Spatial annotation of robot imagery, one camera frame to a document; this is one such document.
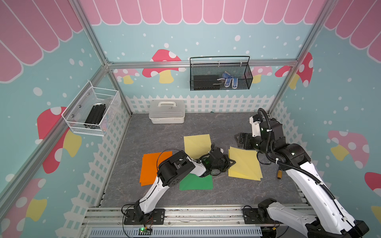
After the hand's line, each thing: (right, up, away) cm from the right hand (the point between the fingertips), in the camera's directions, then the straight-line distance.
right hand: (241, 135), depth 70 cm
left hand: (+4, -19, +20) cm, 27 cm away
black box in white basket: (-70, +10, +1) cm, 70 cm away
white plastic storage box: (-43, +16, +39) cm, 60 cm away
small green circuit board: (-48, -47, +3) cm, 67 cm away
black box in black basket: (-15, +31, +20) cm, 40 cm away
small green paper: (-24, -28, +15) cm, 40 cm away
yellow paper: (+10, -19, +20) cm, 29 cm away
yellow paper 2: (-21, -10, +35) cm, 42 cm away
